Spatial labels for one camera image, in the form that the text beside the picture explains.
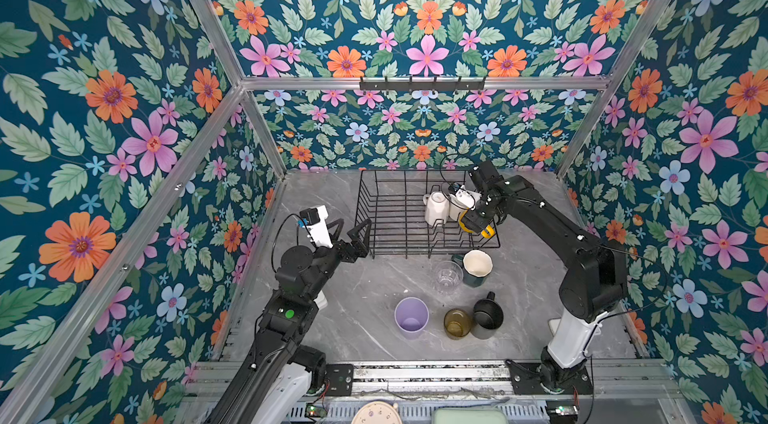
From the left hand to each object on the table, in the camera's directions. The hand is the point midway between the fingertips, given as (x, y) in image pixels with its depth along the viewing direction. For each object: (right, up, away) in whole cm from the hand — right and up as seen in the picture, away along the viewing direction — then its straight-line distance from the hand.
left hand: (360, 216), depth 66 cm
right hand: (+32, +1, +23) cm, 40 cm away
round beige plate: (+4, -45, +1) cm, 46 cm away
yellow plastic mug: (+34, -6, +20) cm, 40 cm away
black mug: (+33, -29, +16) cm, 47 cm away
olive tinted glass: (+25, -31, +16) cm, 43 cm away
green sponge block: (+25, -45, 0) cm, 52 cm away
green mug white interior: (+32, -16, +23) cm, 43 cm away
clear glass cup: (+23, -20, +24) cm, 39 cm away
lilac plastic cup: (+12, -29, +16) cm, 35 cm away
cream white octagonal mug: (+20, +1, +28) cm, 34 cm away
